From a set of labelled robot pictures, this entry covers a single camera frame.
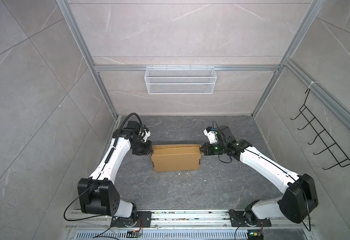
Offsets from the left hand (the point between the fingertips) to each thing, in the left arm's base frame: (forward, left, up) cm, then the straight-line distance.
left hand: (150, 148), depth 81 cm
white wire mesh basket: (+46, -17, +13) cm, 51 cm away
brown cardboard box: (-6, -14, 0) cm, 15 cm away
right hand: (-1, -28, 0) cm, 28 cm away
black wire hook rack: (-12, -81, +18) cm, 84 cm away
